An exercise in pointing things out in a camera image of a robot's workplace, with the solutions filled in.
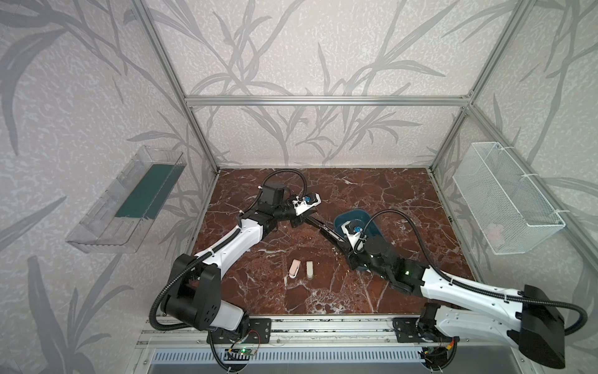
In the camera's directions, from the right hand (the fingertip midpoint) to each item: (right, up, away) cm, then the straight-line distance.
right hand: (340, 233), depth 78 cm
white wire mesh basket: (+45, +8, -16) cm, 48 cm away
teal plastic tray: (+16, -5, +19) cm, 25 cm away
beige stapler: (-11, -15, +7) cm, 19 cm away
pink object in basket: (+49, +1, -5) cm, 49 cm away
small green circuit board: (-30, -35, -7) cm, 46 cm away
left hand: (-8, +11, +5) cm, 15 cm away
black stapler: (-4, 0, +2) cm, 4 cm away
